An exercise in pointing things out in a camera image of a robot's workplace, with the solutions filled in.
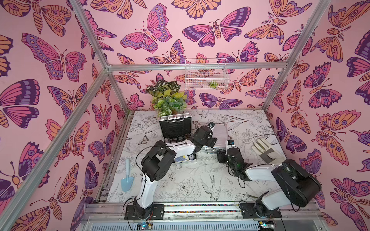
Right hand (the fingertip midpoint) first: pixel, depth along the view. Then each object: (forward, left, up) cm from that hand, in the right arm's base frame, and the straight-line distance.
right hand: (220, 150), depth 93 cm
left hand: (+9, +6, +4) cm, 12 cm away
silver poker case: (+13, +30, +3) cm, 33 cm away
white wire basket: (+47, +8, +22) cm, 52 cm away
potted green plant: (+24, +35, +22) cm, 48 cm away
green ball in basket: (+46, +3, +18) cm, 49 cm away
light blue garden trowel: (-21, +56, -3) cm, 60 cm away
